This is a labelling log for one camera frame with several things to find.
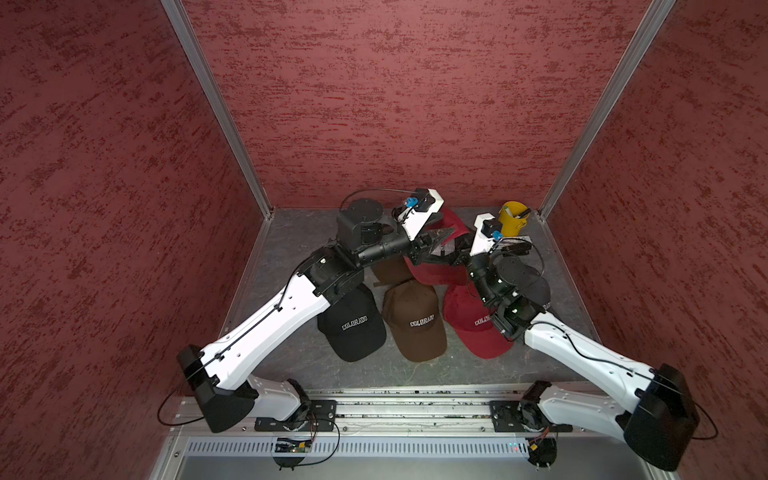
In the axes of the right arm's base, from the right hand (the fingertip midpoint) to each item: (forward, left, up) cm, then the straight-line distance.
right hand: (452, 227), depth 70 cm
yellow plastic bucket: (+25, -30, -28) cm, 48 cm away
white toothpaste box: (+23, -33, -34) cm, 52 cm away
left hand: (-8, +4, +9) cm, 13 cm away
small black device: (+18, -32, -35) cm, 50 cm away
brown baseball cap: (-8, +10, -28) cm, 30 cm away
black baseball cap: (-13, +27, -27) cm, 40 cm away
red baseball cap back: (-5, +2, -10) cm, 11 cm away
